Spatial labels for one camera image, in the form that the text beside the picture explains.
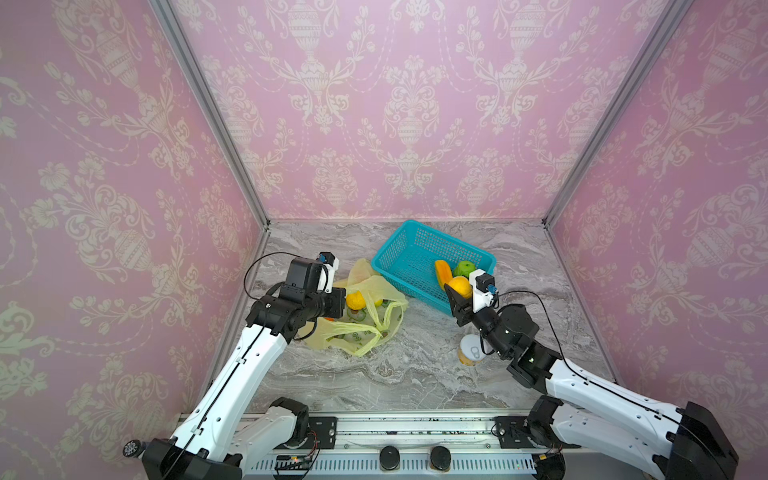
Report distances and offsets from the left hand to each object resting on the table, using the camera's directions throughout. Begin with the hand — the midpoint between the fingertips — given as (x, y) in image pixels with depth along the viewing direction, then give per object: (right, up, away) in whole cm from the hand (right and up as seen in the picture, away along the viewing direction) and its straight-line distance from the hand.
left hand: (345, 298), depth 75 cm
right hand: (+28, +4, -2) cm, 28 cm away
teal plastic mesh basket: (+17, +8, +34) cm, 39 cm away
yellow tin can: (+34, -15, +6) cm, 38 cm away
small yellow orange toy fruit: (+28, +4, -6) cm, 29 cm away
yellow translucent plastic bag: (+5, -7, -4) cm, 10 cm away
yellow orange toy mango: (+29, +5, +25) cm, 39 cm away
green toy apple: (+36, +6, +25) cm, 45 cm away
